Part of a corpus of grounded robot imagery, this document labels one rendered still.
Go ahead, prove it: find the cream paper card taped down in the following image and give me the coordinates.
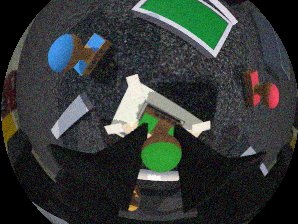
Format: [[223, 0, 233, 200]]
[[105, 73, 210, 137]]

